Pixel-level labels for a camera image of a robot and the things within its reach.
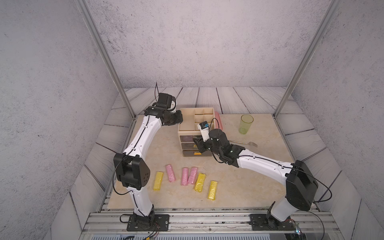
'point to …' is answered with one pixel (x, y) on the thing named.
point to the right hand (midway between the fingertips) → (196, 138)
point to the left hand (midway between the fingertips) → (185, 119)
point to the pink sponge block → (218, 123)
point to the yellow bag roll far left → (158, 181)
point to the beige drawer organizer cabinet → (189, 118)
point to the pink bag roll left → (170, 173)
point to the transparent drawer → (196, 153)
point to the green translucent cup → (246, 121)
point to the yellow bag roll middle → (198, 185)
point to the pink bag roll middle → (184, 177)
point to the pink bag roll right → (193, 175)
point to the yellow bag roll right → (212, 191)
